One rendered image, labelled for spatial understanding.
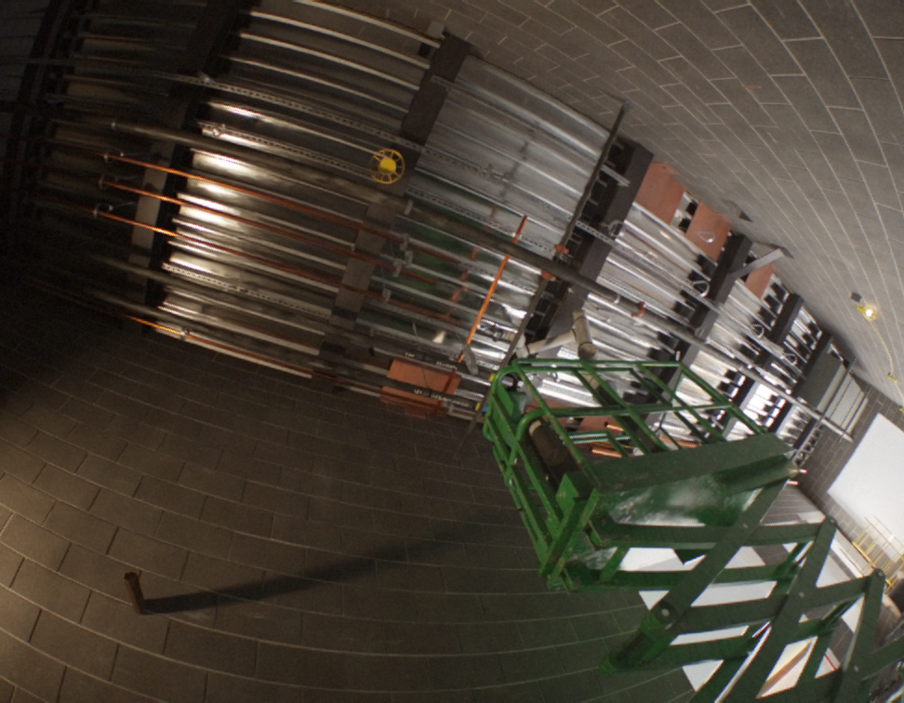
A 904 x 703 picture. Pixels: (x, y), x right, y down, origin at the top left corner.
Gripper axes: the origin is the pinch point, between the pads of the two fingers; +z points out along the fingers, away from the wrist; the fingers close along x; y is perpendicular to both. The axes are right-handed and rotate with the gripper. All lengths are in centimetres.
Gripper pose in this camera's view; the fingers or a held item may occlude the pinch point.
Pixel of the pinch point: (484, 328)
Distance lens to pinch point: 333.4
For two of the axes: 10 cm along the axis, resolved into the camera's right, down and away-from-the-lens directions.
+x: 4.2, 4.9, -7.6
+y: 3.9, -8.6, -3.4
